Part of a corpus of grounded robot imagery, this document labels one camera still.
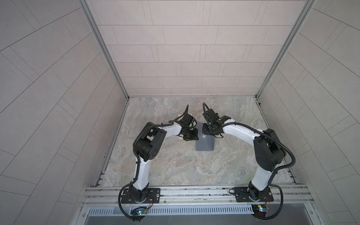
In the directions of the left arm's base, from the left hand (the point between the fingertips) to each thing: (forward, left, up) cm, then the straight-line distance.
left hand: (202, 136), depth 93 cm
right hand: (+2, -1, +4) cm, 4 cm away
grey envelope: (-4, -2, 0) cm, 5 cm away
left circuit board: (-41, +32, +4) cm, 52 cm away
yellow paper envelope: (-5, +13, +9) cm, 17 cm away
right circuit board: (-40, -26, 0) cm, 48 cm away
